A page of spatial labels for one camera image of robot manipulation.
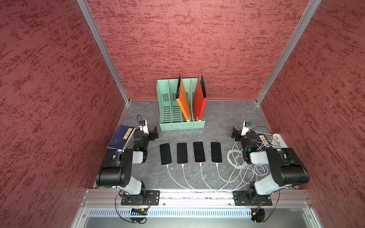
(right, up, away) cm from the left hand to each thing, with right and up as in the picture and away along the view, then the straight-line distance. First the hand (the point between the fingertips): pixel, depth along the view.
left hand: (149, 128), depth 93 cm
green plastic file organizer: (+13, +7, +16) cm, 22 cm away
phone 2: (+33, -15, -4) cm, 37 cm away
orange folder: (+22, +19, -7) cm, 30 cm away
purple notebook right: (+77, -9, 0) cm, 77 cm away
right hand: (+61, -1, +1) cm, 61 cm away
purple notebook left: (-21, -7, +4) cm, 23 cm away
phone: (+22, -16, -4) cm, 27 cm away
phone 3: (+44, -15, -4) cm, 47 cm away
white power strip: (+88, -8, +2) cm, 88 cm away
